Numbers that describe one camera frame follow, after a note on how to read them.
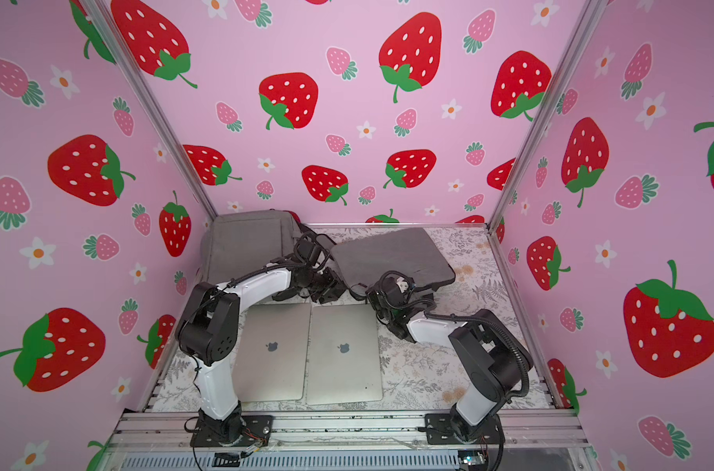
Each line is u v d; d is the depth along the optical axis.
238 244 1.07
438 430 0.74
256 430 0.74
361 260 1.04
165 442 0.73
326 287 0.85
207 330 0.51
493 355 0.46
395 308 0.70
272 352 0.87
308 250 0.78
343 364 0.86
